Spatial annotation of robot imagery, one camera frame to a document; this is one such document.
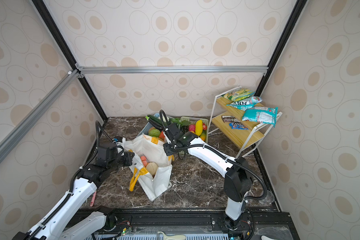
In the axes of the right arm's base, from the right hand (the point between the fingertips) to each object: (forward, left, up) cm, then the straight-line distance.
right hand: (168, 148), depth 83 cm
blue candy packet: (+16, -41, +1) cm, 44 cm away
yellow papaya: (+23, -19, -9) cm, 32 cm away
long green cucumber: (+28, +11, -6) cm, 31 cm away
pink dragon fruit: (+24, -15, -10) cm, 30 cm away
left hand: (-4, +16, +4) cm, 17 cm away
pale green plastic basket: (+34, -16, -13) cm, 40 cm away
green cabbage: (+18, +11, -7) cm, 22 cm away
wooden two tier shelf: (+13, -40, -1) cm, 42 cm away
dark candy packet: (+22, -38, +1) cm, 44 cm away
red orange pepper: (+15, +6, -7) cm, 18 cm away
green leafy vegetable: (+29, -8, -10) cm, 31 cm away
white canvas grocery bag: (+3, +10, -4) cm, 11 cm away
